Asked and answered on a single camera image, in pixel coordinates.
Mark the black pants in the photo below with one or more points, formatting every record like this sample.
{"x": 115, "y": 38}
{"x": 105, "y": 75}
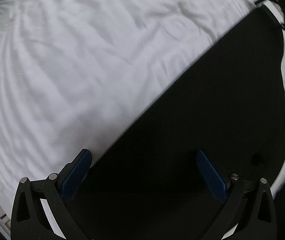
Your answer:
{"x": 230, "y": 104}

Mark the white bed duvet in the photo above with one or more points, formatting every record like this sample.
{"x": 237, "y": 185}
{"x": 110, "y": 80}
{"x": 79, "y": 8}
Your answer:
{"x": 76, "y": 74}

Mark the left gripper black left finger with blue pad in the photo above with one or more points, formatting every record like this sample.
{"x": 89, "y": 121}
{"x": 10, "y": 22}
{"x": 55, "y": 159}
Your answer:
{"x": 28, "y": 219}

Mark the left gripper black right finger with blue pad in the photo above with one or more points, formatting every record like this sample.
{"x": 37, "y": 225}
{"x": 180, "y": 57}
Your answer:
{"x": 248, "y": 210}

